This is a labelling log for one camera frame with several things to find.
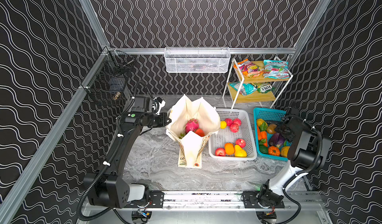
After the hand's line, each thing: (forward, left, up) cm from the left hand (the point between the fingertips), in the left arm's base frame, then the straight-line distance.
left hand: (174, 120), depth 76 cm
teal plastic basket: (+20, -62, -20) cm, 68 cm away
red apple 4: (0, -38, -21) cm, 44 cm away
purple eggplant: (+4, -59, -23) cm, 64 cm away
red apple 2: (+15, -38, -20) cm, 46 cm away
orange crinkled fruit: (-4, -31, -21) cm, 38 cm away
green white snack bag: (+34, -56, -7) cm, 66 cm away
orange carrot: (+9, -52, -23) cm, 58 cm away
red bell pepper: (+3, -13, -15) cm, 21 cm away
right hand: (+6, -68, -21) cm, 71 cm away
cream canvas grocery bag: (-13, -9, -4) cm, 16 cm away
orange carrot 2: (+6, -54, -23) cm, 59 cm away
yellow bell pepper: (+17, -53, -21) cm, 60 cm away
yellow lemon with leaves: (+13, -28, -20) cm, 37 cm away
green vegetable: (-4, -50, -20) cm, 54 cm away
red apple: (+15, -32, -20) cm, 41 cm away
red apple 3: (+10, -35, -19) cm, 41 cm away
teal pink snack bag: (+29, -56, +11) cm, 64 cm away
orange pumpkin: (-5, -56, -21) cm, 60 cm away
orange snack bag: (+28, -41, +12) cm, 51 cm away
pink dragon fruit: (+9, -8, -16) cm, 20 cm away
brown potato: (+11, -59, -21) cm, 63 cm away
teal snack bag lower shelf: (+33, -44, -7) cm, 56 cm away
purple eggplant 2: (+4, -64, -23) cm, 68 cm away
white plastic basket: (+4, -26, -24) cm, 35 cm away
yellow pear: (-7, -36, -20) cm, 41 cm away
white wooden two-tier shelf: (+23, -44, +7) cm, 51 cm away
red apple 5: (-7, -25, -20) cm, 33 cm away
